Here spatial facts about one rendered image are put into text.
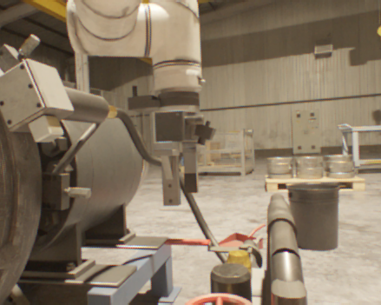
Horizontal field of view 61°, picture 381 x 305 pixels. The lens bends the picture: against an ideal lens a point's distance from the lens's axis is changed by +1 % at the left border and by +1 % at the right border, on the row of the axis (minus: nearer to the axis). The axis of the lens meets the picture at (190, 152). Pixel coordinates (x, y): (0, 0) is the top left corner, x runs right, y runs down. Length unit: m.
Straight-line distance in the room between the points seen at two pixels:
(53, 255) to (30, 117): 0.64
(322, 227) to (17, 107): 1.78
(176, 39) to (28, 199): 0.42
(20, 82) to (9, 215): 0.25
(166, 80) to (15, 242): 0.43
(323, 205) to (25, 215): 1.68
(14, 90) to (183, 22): 0.34
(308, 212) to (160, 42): 1.66
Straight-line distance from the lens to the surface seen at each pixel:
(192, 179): 0.64
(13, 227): 0.73
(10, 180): 0.71
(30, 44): 0.82
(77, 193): 0.73
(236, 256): 0.48
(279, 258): 0.28
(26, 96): 0.67
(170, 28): 0.57
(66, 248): 1.17
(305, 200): 2.05
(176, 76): 0.55
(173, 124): 0.51
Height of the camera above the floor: 0.65
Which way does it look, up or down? 1 degrees down
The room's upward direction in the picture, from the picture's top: 3 degrees counter-clockwise
